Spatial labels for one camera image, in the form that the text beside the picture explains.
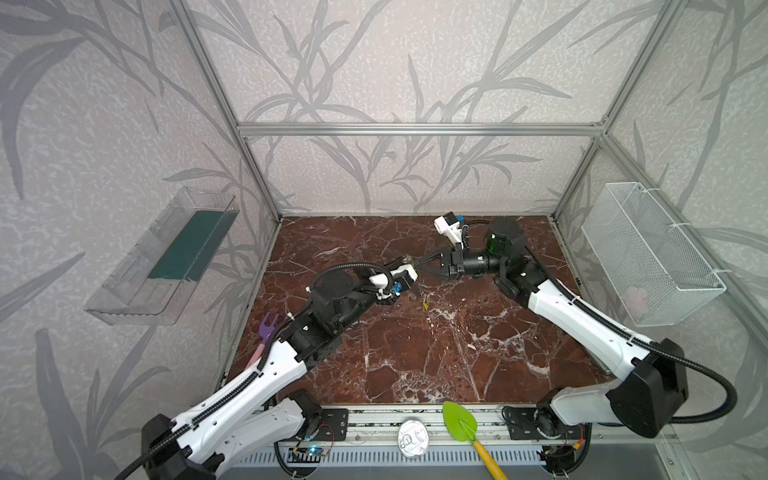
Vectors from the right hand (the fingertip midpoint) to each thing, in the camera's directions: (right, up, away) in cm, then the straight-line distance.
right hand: (419, 259), depth 63 cm
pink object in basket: (+53, -10, +8) cm, 54 cm away
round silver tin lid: (-1, -41, +4) cm, 42 cm away
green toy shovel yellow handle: (+11, -41, +9) cm, 43 cm away
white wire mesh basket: (+51, -3, -1) cm, 51 cm away
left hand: (-4, +2, +2) cm, 5 cm away
